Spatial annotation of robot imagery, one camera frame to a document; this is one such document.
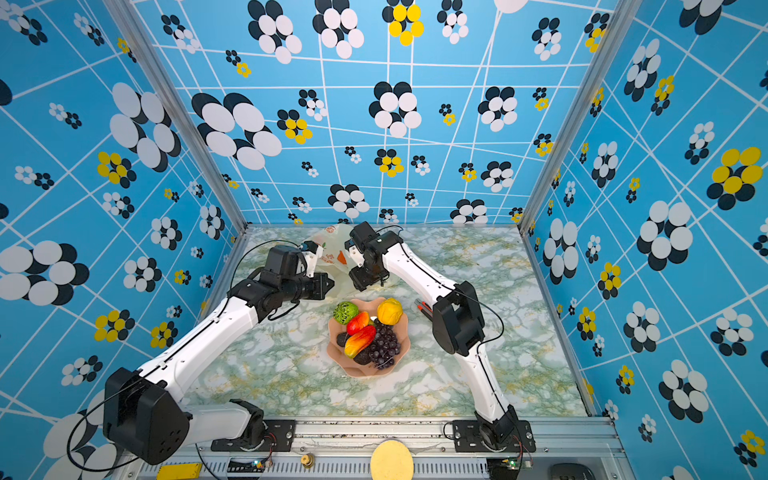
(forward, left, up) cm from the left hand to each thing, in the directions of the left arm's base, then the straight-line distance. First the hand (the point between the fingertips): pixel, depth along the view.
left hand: (336, 281), depth 81 cm
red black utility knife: (+2, -26, -18) cm, 32 cm away
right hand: (+7, -7, -9) cm, 14 cm away
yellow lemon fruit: (-4, -15, -9) cm, 18 cm away
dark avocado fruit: (-11, -1, -13) cm, 17 cm away
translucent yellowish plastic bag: (+16, +4, -11) cm, 19 cm away
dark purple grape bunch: (-14, -14, -11) cm, 22 cm away
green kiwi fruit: (-5, -2, -9) cm, 10 cm away
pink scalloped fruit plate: (-14, 0, -16) cm, 22 cm away
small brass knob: (-39, +4, -16) cm, 42 cm away
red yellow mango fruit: (-13, -6, -9) cm, 17 cm away
